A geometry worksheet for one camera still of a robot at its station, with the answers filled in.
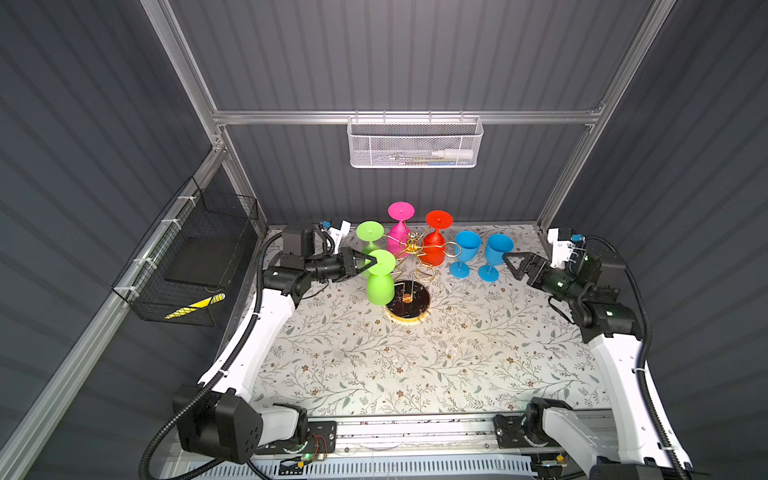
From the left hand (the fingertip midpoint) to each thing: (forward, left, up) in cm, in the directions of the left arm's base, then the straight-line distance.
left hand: (375, 261), depth 71 cm
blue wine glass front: (+17, -39, -16) cm, 46 cm away
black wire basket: (+2, +47, -2) cm, 47 cm away
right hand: (-3, -34, +1) cm, 34 cm away
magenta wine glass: (+16, -7, -7) cm, 19 cm away
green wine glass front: (-1, -1, -8) cm, 8 cm away
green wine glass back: (+11, +1, 0) cm, 11 cm away
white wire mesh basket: (+70, -18, -8) cm, 73 cm away
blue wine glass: (+20, -31, -17) cm, 41 cm away
